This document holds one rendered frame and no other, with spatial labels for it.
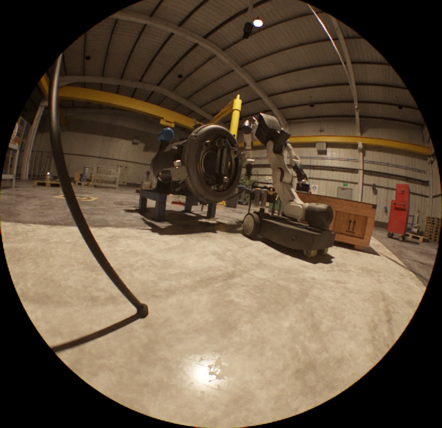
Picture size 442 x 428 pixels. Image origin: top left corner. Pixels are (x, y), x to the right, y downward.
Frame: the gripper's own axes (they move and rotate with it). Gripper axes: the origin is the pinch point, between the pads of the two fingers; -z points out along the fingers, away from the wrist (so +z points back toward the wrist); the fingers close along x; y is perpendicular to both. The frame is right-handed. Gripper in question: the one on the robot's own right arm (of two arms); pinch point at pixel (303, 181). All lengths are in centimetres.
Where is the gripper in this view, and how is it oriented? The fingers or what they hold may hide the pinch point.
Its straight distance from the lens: 157.0
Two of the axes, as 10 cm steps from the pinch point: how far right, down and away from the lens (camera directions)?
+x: -2.1, 4.0, 8.9
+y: -9.7, -0.1, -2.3
